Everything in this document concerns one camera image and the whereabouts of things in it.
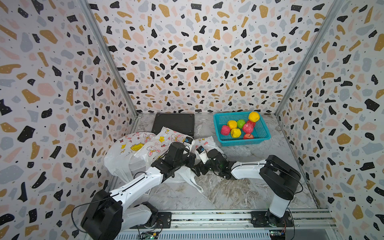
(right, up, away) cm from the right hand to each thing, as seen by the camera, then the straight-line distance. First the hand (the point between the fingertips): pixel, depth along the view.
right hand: (195, 163), depth 87 cm
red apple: (+36, +15, +15) cm, 42 cm away
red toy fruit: (+41, +24, +20) cm, 51 cm away
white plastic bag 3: (-4, -4, -10) cm, 11 cm away
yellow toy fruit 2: (+26, +24, +22) cm, 42 cm away
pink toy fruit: (+21, +19, +17) cm, 33 cm away
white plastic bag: (-39, +5, +2) cm, 39 cm away
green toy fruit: (+32, +24, +22) cm, 46 cm away
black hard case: (-10, +24, +25) cm, 36 cm away
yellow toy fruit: (+41, +29, +19) cm, 54 cm away
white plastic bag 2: (-24, +7, -13) cm, 28 cm away
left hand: (+2, +6, -6) cm, 9 cm away
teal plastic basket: (+45, +18, +16) cm, 51 cm away
